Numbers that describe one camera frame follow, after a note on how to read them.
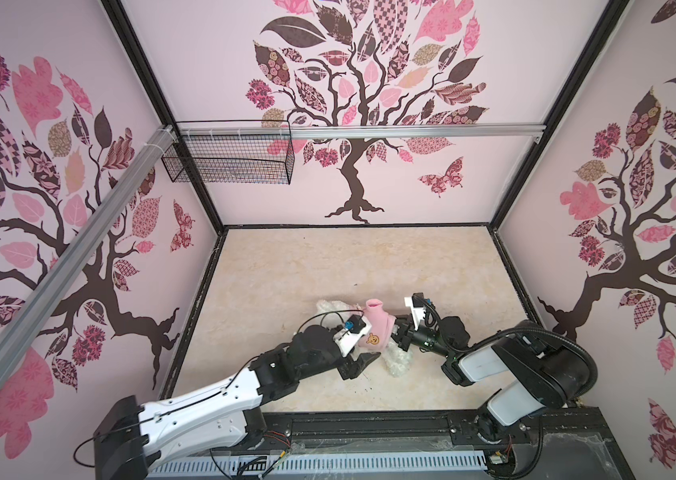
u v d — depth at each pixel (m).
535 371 0.45
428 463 0.70
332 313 0.50
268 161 0.82
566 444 0.72
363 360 0.62
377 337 0.78
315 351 0.53
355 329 0.59
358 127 0.93
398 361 0.77
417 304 0.74
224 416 0.48
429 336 0.74
